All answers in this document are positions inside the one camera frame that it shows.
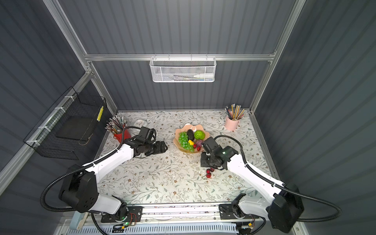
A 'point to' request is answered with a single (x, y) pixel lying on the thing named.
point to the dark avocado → (190, 134)
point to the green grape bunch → (183, 139)
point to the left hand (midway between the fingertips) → (163, 149)
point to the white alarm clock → (140, 123)
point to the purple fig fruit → (199, 143)
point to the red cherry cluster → (208, 172)
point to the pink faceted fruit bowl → (188, 126)
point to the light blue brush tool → (77, 217)
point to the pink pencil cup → (230, 125)
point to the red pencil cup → (119, 136)
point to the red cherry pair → (198, 148)
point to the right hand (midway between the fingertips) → (204, 161)
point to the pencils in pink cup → (235, 113)
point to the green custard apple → (199, 134)
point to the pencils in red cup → (116, 124)
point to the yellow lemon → (191, 142)
